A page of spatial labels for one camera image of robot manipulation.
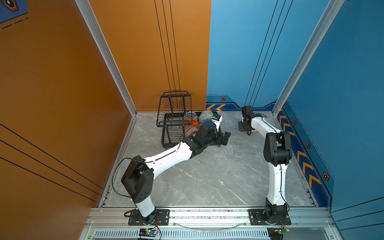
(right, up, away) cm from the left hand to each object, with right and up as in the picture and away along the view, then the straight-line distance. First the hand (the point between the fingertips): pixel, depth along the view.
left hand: (224, 129), depth 80 cm
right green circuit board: (+23, -49, -10) cm, 55 cm away
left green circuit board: (-38, -49, -9) cm, 62 cm away
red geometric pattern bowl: (-19, 0, +5) cm, 20 cm away
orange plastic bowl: (-18, +4, +2) cm, 18 cm away
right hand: (+19, +1, +27) cm, 33 cm away
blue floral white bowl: (-19, +10, +32) cm, 39 cm away
